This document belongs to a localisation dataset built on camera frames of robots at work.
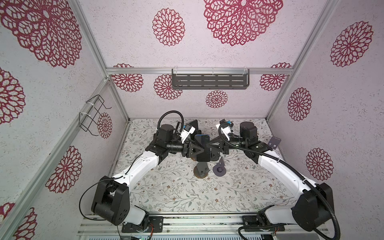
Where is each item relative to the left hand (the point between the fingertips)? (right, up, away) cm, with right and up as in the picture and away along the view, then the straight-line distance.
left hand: (200, 150), depth 74 cm
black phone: (-2, +14, +24) cm, 28 cm away
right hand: (+3, +4, -4) cm, 7 cm away
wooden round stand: (+2, -13, +13) cm, 18 cm away
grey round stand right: (+47, +2, +19) cm, 51 cm away
